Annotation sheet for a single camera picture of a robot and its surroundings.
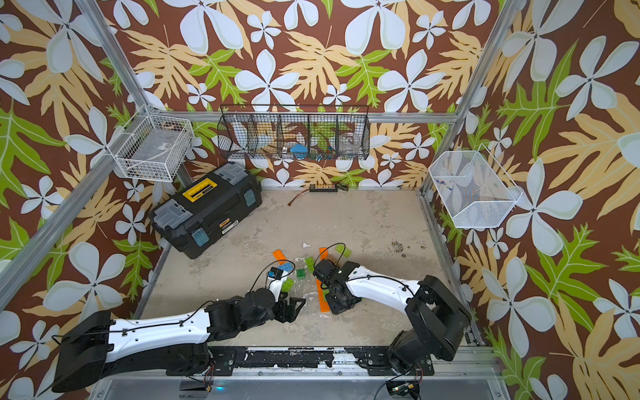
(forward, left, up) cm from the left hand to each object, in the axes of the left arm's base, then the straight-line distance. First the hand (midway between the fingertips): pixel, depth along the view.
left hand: (300, 297), depth 77 cm
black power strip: (+57, -8, -9) cm, 58 cm away
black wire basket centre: (+59, +4, +20) cm, 63 cm away
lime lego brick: (+15, -3, -7) cm, 17 cm away
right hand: (0, -12, -9) cm, 15 cm away
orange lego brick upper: (+21, -8, -10) cm, 25 cm away
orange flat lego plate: (+20, +10, -10) cm, 25 cm away
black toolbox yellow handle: (+31, +36, +7) cm, 48 cm away
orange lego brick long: (0, -8, -9) cm, 12 cm away
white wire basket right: (+32, -59, +17) cm, 69 cm away
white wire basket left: (+45, +54, +24) cm, 74 cm away
